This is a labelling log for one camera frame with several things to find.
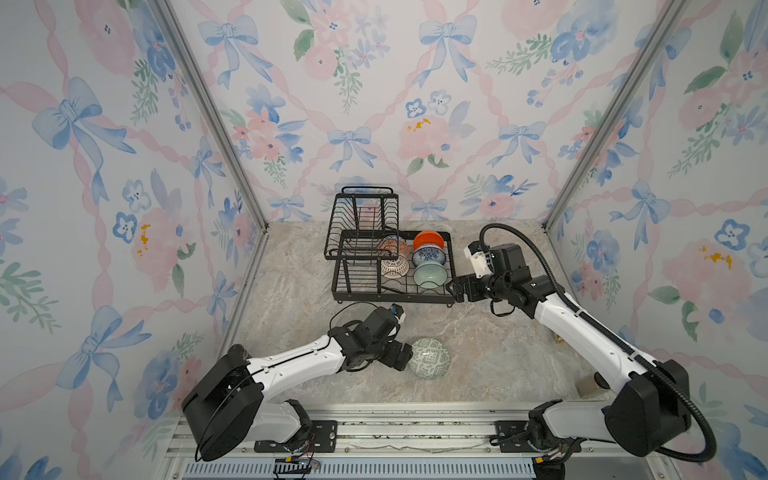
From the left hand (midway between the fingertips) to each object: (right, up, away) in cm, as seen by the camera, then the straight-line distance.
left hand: (400, 346), depth 82 cm
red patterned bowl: (-2, +29, +25) cm, 38 cm away
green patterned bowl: (+9, -5, +3) cm, 10 cm away
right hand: (+17, +18, +1) cm, 25 cm away
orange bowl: (+11, +31, +23) cm, 40 cm away
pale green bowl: (+10, +18, +18) cm, 28 cm away
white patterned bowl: (-1, +21, +21) cm, 30 cm away
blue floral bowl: (+11, +25, +24) cm, 37 cm away
